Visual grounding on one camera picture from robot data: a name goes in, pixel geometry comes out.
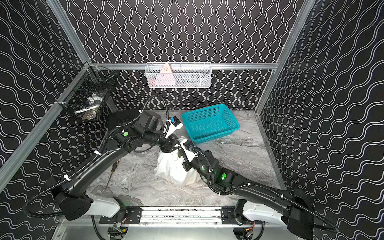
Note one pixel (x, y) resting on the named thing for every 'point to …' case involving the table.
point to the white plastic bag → (172, 168)
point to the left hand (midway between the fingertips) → (179, 138)
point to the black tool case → (119, 118)
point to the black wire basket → (85, 95)
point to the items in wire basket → (92, 103)
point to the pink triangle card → (165, 77)
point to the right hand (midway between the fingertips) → (181, 147)
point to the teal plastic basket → (209, 123)
